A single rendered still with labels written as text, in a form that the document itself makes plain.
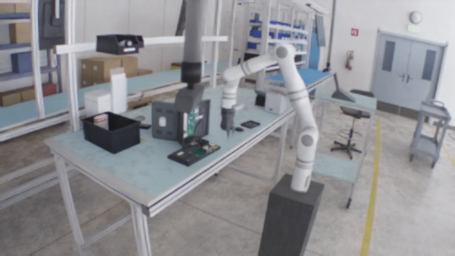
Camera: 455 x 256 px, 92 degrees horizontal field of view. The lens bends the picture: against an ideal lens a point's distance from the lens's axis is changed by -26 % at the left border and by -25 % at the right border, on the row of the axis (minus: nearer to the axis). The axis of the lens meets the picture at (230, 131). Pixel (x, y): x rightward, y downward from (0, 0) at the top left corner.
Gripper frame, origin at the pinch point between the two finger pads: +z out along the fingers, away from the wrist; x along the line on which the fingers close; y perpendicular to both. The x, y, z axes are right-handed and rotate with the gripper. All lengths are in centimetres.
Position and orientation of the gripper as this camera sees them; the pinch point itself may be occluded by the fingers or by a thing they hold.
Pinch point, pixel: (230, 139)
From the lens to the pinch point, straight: 156.0
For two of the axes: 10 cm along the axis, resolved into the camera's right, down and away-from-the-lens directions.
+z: -0.7, 9.3, 3.5
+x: -4.9, 2.7, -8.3
